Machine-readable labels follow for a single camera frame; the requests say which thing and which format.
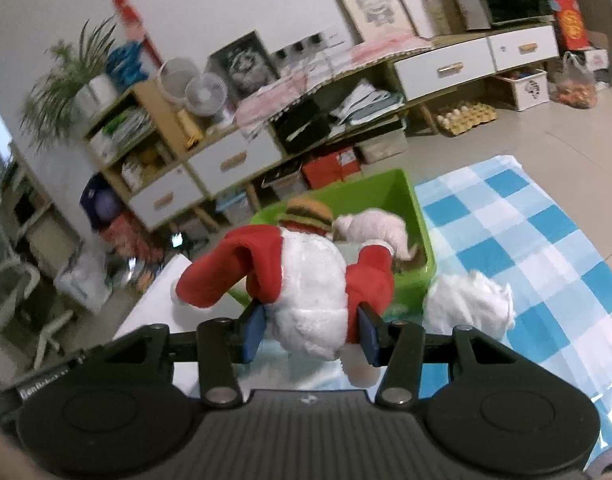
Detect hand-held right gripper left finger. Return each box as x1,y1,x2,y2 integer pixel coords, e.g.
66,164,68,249
80,304,268,407

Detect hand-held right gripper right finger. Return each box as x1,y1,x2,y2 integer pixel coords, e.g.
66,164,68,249
357,306,538,407

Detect red and white plush toy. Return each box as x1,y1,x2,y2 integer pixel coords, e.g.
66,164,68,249
171,196,397,388

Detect pink fluffy plush toy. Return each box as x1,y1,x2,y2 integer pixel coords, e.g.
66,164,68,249
333,208,419,261

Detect green plastic bin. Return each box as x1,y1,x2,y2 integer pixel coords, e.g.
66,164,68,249
248,168,437,311

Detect crumpled white cloth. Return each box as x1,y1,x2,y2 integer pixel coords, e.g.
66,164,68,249
423,270,517,346

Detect white office chair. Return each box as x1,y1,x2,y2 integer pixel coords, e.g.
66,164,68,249
0,250,77,366

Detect white plastic bag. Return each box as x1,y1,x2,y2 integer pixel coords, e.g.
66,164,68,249
56,255,112,311

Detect clear storage box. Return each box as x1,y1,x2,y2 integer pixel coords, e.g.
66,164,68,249
263,165,307,196
358,132,409,163

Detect red printed bag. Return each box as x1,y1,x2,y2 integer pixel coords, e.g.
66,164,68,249
103,210,152,261

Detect white cabinet drawer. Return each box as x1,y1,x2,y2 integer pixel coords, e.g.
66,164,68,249
393,37,497,101
128,162,207,231
488,25,559,73
188,130,284,196

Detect blue white checked blanket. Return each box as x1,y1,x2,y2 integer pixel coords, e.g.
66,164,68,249
406,155,612,461

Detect dark blue bag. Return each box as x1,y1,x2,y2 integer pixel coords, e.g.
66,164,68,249
80,172,124,231

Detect black bag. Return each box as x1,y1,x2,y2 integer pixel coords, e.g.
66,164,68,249
273,100,332,153

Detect folded clothes pile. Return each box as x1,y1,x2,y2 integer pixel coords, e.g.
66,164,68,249
331,80,407,126

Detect wooden white cabinet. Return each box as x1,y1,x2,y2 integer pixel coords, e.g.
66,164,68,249
83,22,562,233

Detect egg tray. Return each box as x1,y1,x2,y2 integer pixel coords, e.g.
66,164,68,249
436,102,499,137

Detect small white desk fan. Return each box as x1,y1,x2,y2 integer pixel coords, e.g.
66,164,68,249
185,72,229,121

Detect dark framed picture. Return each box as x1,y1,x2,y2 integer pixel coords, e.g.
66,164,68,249
206,30,279,106

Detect pink table runner cloth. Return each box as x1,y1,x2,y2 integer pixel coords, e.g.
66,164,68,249
236,35,434,136

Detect white plant pot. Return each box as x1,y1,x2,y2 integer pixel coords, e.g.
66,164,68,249
76,74,118,118

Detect white cardboard box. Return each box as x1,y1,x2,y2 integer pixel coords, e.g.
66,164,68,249
506,70,549,111

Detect white power strip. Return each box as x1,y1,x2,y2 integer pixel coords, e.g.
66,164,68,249
271,30,347,61

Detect blue plush toy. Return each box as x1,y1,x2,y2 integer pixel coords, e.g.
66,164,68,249
106,42,149,93

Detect green potted plant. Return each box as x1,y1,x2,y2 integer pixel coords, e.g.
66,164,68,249
21,17,119,146

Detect plastic bag of oranges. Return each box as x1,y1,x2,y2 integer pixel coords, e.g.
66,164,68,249
548,51,599,110

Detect framed cartoon picture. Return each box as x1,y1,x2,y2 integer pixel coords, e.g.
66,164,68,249
328,0,419,46

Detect silver microwave oven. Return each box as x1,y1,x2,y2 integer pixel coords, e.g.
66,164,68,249
446,0,554,31

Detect brown cardboard box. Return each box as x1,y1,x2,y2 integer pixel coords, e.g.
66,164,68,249
583,30,609,68

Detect red gift box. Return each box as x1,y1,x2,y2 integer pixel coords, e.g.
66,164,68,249
551,0,587,51

